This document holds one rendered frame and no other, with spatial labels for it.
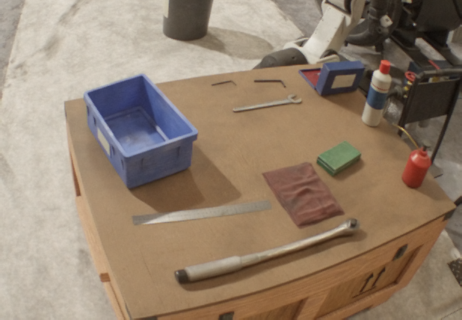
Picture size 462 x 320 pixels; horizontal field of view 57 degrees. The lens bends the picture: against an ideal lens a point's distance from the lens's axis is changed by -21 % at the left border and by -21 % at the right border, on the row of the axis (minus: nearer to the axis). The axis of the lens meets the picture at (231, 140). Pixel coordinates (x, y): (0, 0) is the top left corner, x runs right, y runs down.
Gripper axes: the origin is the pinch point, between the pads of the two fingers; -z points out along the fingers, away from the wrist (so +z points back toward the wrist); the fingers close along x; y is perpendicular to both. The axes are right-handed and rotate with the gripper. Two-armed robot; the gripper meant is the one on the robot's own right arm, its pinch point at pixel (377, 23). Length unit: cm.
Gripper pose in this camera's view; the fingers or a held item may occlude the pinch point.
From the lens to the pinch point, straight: 216.7
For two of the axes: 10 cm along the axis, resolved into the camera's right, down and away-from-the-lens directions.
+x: 7.7, -4.8, 4.2
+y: -6.4, -5.4, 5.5
